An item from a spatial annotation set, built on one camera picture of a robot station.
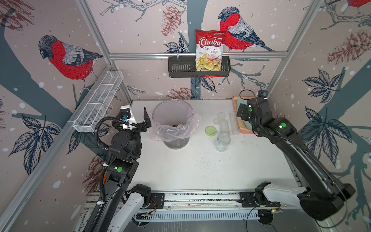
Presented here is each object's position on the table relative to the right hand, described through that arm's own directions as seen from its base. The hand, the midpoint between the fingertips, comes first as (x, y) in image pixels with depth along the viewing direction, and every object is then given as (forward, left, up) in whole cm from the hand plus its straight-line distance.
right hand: (247, 107), depth 71 cm
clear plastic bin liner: (-11, +39, -9) cm, 42 cm away
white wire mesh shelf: (+8, +81, -2) cm, 82 cm away
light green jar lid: (+7, +15, -33) cm, 36 cm away
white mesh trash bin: (+8, +40, -14) cm, 43 cm away
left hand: (-9, +52, +9) cm, 54 cm away
